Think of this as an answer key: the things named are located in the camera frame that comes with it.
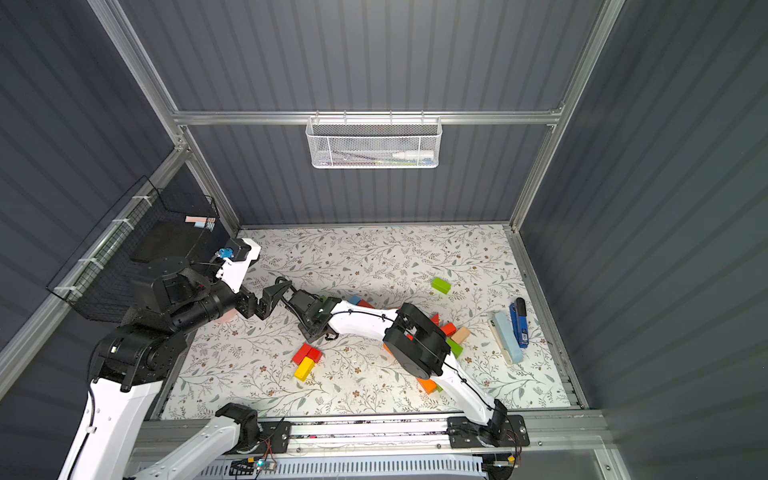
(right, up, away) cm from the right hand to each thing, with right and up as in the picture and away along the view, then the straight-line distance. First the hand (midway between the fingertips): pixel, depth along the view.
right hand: (315, 325), depth 91 cm
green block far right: (+41, +11, +10) cm, 44 cm away
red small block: (+1, -7, -5) cm, 9 cm away
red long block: (-3, -7, -5) cm, 9 cm away
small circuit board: (-6, -28, -22) cm, 36 cm away
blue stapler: (+63, +3, 0) cm, 63 cm away
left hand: (-1, +19, -32) cm, 37 cm away
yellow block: (-1, -10, -9) cm, 14 cm away
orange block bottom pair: (+34, -14, -11) cm, 38 cm away
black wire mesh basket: (-41, +29, -14) cm, 52 cm away
